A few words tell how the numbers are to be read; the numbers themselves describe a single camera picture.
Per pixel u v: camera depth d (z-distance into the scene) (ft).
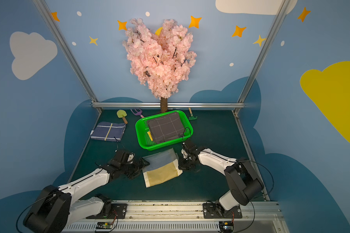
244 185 1.45
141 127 3.43
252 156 3.31
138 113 3.93
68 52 2.78
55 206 1.34
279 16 2.38
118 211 2.44
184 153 2.51
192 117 3.78
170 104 3.68
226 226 2.37
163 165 2.92
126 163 2.38
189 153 2.41
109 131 3.52
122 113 3.91
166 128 3.44
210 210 2.45
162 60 2.42
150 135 3.38
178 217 2.42
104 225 2.35
